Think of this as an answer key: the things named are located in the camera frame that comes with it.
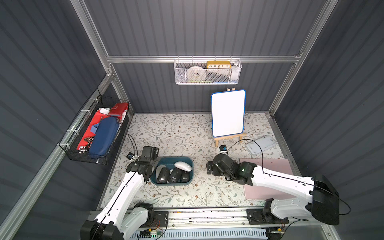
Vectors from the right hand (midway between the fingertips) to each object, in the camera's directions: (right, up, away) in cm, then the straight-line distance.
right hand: (215, 164), depth 80 cm
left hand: (-36, +1, +1) cm, 36 cm away
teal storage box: (-27, -2, +11) cm, 29 cm away
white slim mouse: (-18, -3, +7) cm, 19 cm away
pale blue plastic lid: (+37, +9, +22) cm, 44 cm away
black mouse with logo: (-16, -9, +6) cm, 20 cm away
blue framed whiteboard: (+9, +30, +7) cm, 32 cm away
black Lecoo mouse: (-22, -8, +4) cm, 24 cm away
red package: (-51, +29, -2) cm, 59 cm away
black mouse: (-29, -7, +3) cm, 30 cm away
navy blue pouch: (-52, +16, -13) cm, 56 cm away
